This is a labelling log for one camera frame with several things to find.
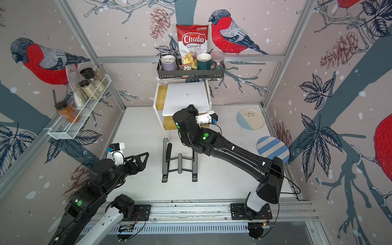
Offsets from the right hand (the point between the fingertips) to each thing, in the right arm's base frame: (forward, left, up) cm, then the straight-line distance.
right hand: (185, 103), depth 68 cm
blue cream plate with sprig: (+26, -43, -41) cm, 65 cm away
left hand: (-17, +18, -14) cm, 29 cm away
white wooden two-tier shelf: (+8, +14, -24) cm, 29 cm away
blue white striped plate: (+2, -51, -40) cm, 65 cm away
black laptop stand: (-13, +6, -35) cm, 38 cm away
